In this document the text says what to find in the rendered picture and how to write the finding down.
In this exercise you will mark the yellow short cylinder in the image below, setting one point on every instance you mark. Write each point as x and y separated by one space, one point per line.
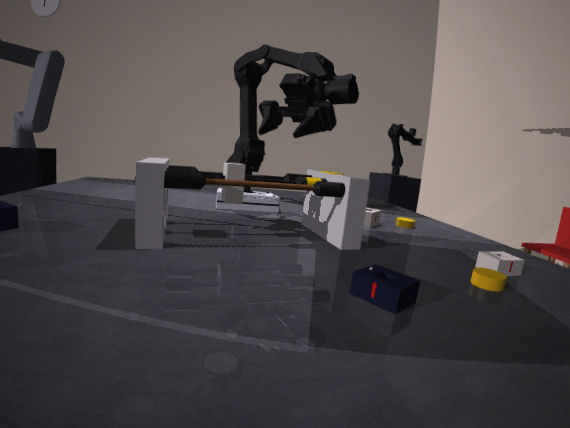
405 222
488 279

